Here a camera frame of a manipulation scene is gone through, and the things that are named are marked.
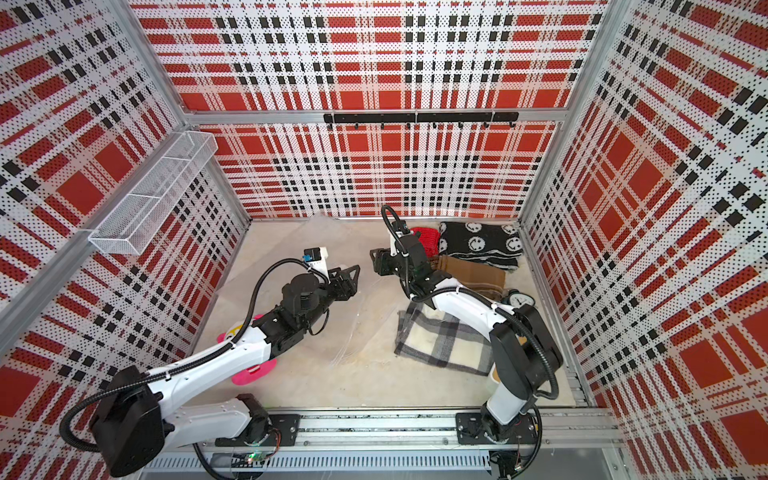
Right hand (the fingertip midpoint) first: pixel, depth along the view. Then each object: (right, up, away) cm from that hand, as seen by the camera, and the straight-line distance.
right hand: (382, 251), depth 85 cm
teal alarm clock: (+43, -16, +10) cm, 47 cm away
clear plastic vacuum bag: (-7, -21, -2) cm, 23 cm away
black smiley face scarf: (+41, +2, +22) cm, 46 cm away
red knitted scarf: (+16, +4, +23) cm, 28 cm away
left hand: (-7, -5, -6) cm, 10 cm away
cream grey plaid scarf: (+18, -25, -1) cm, 31 cm away
